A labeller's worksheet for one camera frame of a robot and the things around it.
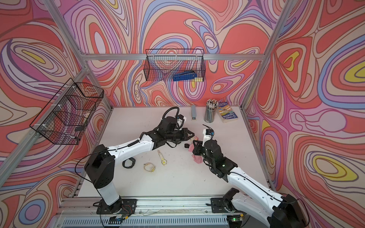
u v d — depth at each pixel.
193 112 1.10
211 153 0.57
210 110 0.99
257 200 0.45
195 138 0.78
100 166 0.46
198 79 0.84
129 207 0.73
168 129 0.66
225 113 1.12
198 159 0.87
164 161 0.89
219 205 0.74
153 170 0.84
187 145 0.96
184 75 0.90
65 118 0.75
